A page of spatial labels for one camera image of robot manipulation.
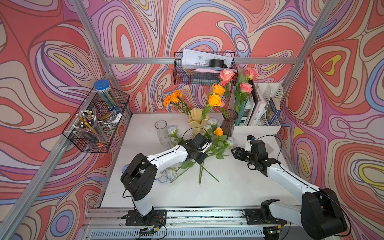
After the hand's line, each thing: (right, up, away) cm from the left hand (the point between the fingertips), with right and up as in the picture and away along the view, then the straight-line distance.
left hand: (203, 155), depth 88 cm
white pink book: (+34, +28, +3) cm, 44 cm away
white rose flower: (-21, +14, +14) cm, 29 cm away
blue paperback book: (+48, +27, +8) cm, 56 cm away
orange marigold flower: (-21, +32, -6) cm, 39 cm away
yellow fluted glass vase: (-4, +21, -5) cm, 22 cm away
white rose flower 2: (+8, +21, +20) cm, 30 cm away
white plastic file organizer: (+46, +43, +13) cm, 64 cm away
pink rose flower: (+22, +36, -3) cm, 42 cm away
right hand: (+20, +1, 0) cm, 20 cm away
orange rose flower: (+10, +2, +9) cm, 14 cm away
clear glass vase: (-25, +14, +3) cm, 29 cm away
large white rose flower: (+18, +6, +8) cm, 21 cm away
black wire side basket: (-49, +22, -14) cm, 56 cm away
